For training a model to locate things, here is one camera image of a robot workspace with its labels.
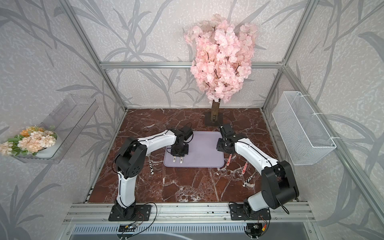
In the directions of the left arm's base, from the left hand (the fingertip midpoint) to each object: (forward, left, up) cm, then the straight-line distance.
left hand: (184, 155), depth 93 cm
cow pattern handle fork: (-11, +18, 0) cm, 21 cm away
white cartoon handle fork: (-3, +6, 0) cm, 7 cm away
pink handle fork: (-3, -28, +1) cm, 28 cm away
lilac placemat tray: (+2, -12, +1) cm, 12 cm away
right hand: (+2, -22, +8) cm, 24 cm away
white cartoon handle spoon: (-3, +2, 0) cm, 4 cm away
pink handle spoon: (-8, -37, 0) cm, 38 cm away
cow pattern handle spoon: (-16, -36, 0) cm, 40 cm away
